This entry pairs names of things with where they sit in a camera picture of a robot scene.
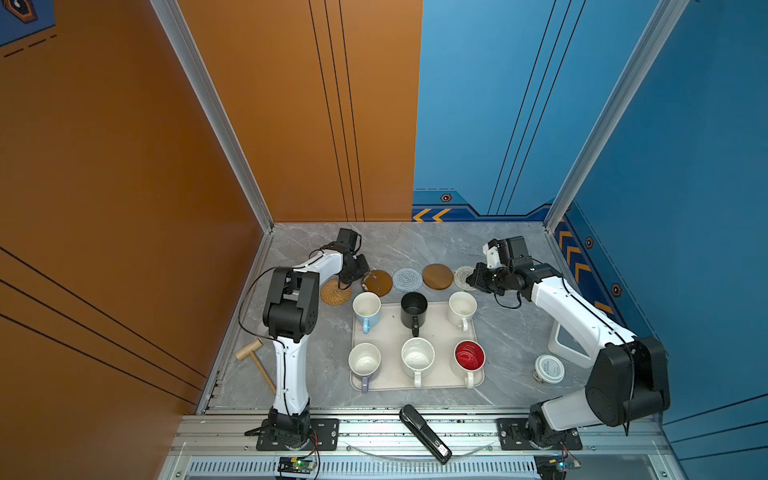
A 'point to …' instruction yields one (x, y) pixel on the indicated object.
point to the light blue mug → (367, 308)
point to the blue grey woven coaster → (407, 280)
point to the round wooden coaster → (437, 276)
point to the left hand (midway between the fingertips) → (366, 269)
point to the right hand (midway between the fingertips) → (464, 279)
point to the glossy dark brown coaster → (376, 281)
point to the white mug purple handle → (364, 360)
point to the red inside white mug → (468, 357)
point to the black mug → (413, 310)
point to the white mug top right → (461, 307)
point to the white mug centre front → (417, 357)
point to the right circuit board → (552, 466)
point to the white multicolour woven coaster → (460, 278)
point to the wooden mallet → (251, 349)
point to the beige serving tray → (389, 334)
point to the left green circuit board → (299, 465)
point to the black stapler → (424, 434)
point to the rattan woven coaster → (331, 293)
